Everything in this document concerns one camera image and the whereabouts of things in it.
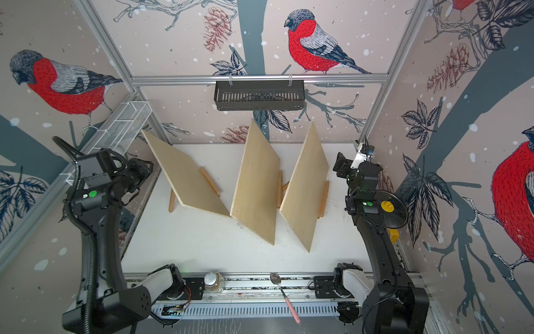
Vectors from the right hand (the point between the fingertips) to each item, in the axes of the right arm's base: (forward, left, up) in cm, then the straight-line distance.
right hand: (349, 152), depth 77 cm
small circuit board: (-49, +62, -30) cm, 84 cm away
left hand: (-10, +69, +5) cm, 70 cm away
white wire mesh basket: (+7, +93, +2) cm, 93 cm away
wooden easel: (-10, +74, -21) cm, 77 cm away
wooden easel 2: (-1, +26, -24) cm, 35 cm away
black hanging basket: (+42, +38, -1) cm, 57 cm away
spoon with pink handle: (-38, +27, -31) cm, 56 cm away
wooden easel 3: (-7, +6, -25) cm, 26 cm away
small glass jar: (-42, +47, -19) cm, 65 cm away
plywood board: (-15, +35, -12) cm, 40 cm away
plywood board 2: (-11, +16, -7) cm, 21 cm away
